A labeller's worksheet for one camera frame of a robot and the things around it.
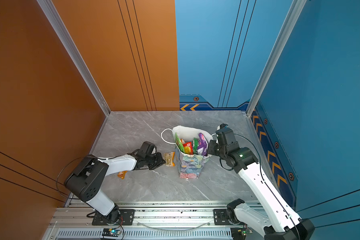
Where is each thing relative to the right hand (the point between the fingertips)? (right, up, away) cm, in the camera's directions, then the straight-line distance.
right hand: (208, 144), depth 74 cm
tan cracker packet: (-22, -11, +17) cm, 30 cm away
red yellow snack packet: (-10, -3, +7) cm, 13 cm away
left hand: (-23, -12, +18) cm, 31 cm away
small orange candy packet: (-48, -18, +11) cm, 52 cm away
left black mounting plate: (-40, -36, -1) cm, 54 cm away
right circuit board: (+17, -40, -5) cm, 44 cm away
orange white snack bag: (-13, 0, +13) cm, 19 cm away
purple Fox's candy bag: (-3, -1, +4) cm, 4 cm away
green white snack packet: (-6, -2, +8) cm, 10 cm away
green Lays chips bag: (-15, 0, +3) cm, 15 cm away
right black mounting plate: (+6, -36, -2) cm, 36 cm away
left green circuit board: (-45, -41, -4) cm, 61 cm away
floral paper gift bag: (-10, -10, 0) cm, 14 cm away
